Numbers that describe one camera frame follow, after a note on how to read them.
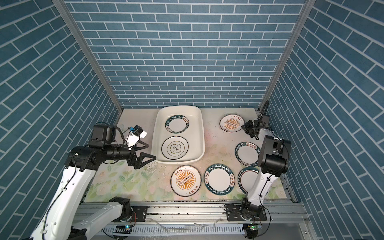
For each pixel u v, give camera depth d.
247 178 0.87
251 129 0.92
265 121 0.81
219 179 0.85
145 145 0.68
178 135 1.04
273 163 0.53
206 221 0.74
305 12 0.72
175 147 0.98
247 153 0.97
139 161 0.55
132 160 0.54
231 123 1.06
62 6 0.69
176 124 1.11
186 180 0.84
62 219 0.37
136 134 0.54
